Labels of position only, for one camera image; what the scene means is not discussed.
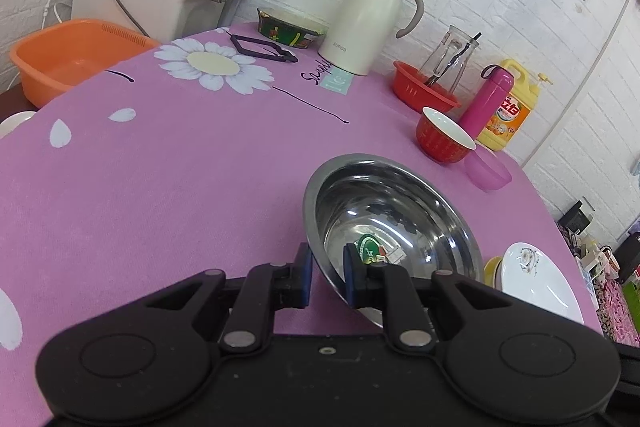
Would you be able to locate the floral patterned cloth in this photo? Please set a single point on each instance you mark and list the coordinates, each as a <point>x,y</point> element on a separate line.
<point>620,312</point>

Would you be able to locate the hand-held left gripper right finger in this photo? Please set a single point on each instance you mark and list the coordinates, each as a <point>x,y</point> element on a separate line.
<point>351,282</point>

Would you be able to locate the red bowl white inside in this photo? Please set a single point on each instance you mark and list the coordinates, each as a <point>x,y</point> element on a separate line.
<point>437,142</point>

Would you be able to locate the orange plastic basin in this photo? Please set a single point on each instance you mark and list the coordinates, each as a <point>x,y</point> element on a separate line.
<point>65,62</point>

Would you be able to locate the glass carafe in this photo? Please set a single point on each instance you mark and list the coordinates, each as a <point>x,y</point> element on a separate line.
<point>450,57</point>

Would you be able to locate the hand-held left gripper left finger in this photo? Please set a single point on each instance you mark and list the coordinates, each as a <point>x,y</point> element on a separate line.
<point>302,279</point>

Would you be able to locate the green instant noodle bowl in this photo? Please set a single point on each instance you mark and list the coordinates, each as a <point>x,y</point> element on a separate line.
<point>285,32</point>

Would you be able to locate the small white printed plate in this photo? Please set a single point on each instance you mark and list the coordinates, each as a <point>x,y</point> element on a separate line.
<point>542,287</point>

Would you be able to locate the black box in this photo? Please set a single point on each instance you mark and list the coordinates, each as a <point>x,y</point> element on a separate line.
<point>575,217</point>

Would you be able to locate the cream thermos jug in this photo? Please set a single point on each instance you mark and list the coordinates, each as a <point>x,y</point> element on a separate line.
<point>365,22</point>

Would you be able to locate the stainless steel bowl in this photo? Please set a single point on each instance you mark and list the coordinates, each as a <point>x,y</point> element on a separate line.
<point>390,207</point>

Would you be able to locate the pink water bottle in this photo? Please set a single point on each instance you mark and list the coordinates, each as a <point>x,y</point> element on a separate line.
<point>487,102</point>

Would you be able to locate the black rectangular frame clip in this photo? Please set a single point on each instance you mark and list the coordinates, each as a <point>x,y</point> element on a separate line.
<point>260,52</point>

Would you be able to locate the white wall pipe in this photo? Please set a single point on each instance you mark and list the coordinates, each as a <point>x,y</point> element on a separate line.
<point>580,72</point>

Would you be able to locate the purple plastic bowl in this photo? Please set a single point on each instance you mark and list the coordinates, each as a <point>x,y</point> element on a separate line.
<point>487,169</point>

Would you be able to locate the pink floral tablecloth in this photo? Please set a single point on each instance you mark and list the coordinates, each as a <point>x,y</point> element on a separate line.
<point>150,182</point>

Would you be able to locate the red plastic basket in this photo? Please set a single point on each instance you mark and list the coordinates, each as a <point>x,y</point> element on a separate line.
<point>415,89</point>

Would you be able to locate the yellow plastic plate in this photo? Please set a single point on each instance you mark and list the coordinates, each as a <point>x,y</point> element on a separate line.
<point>492,274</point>

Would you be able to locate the black straw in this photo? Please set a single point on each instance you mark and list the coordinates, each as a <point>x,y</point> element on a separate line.
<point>457,59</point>

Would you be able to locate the yellow detergent bottle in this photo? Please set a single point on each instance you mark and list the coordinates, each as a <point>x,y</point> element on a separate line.
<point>515,114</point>

